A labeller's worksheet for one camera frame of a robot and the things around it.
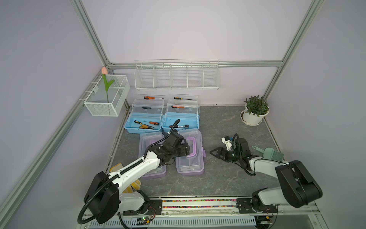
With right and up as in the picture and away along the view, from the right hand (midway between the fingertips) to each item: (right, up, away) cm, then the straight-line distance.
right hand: (212, 153), depth 88 cm
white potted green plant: (+32, +28, +10) cm, 43 cm away
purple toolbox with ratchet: (-43, +7, +5) cm, 44 cm away
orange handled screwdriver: (-40, +18, +20) cm, 48 cm away
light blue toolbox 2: (-18, +31, +26) cm, 44 cm away
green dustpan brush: (+39, -1, +5) cm, 39 cm away
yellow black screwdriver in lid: (-24, +38, +24) cm, 51 cm away
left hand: (-17, +3, -6) cm, 18 cm away
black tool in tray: (-49, +30, +24) cm, 62 cm away
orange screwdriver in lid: (-47, +38, +24) cm, 65 cm away
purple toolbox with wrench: (-13, -7, +1) cm, 15 cm away
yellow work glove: (-46, -17, -7) cm, 50 cm away
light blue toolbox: (-46, +24, +18) cm, 55 cm away
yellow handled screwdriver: (-52, +18, +21) cm, 59 cm away
